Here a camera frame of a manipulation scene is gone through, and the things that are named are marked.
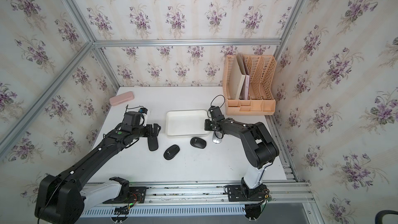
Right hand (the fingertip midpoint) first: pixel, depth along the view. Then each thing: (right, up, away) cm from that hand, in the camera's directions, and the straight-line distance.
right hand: (208, 124), depth 97 cm
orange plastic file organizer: (+40, +37, +13) cm, 56 cm away
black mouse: (-33, -10, -8) cm, 35 cm away
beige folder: (+21, +32, +9) cm, 39 cm away
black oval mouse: (-6, -9, -8) cm, 14 cm away
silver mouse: (+4, -8, -6) cm, 11 cm away
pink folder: (+22, +27, -9) cm, 36 cm away
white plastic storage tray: (-15, +1, +4) cm, 15 cm away
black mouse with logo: (-22, -14, -11) cm, 28 cm away
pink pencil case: (-63, +17, +15) cm, 67 cm away
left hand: (-30, 0, -13) cm, 33 cm away
